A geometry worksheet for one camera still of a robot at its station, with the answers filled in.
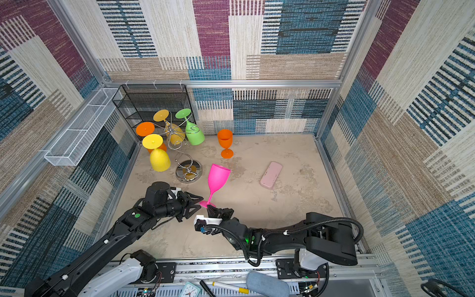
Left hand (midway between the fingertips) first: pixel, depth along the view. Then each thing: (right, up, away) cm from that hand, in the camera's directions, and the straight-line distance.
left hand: (204, 200), depth 74 cm
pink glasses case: (+31, +7, +25) cm, 40 cm away
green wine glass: (-8, +28, +17) cm, 34 cm away
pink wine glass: (+5, +9, -1) cm, 11 cm away
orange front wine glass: (+6, +27, +26) cm, 38 cm away
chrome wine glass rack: (-14, +9, +28) cm, 33 cm away
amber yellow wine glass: (-14, +28, +7) cm, 32 cm away
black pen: (+2, -32, -4) cm, 32 cm away
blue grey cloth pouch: (+21, -29, -6) cm, 37 cm away
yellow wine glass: (-20, +16, +6) cm, 26 cm away
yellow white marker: (+15, -32, -4) cm, 36 cm away
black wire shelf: (-43, +47, +30) cm, 70 cm away
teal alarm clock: (-4, -31, -6) cm, 32 cm away
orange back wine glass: (-25, +29, +5) cm, 39 cm away
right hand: (+4, -2, +2) cm, 4 cm away
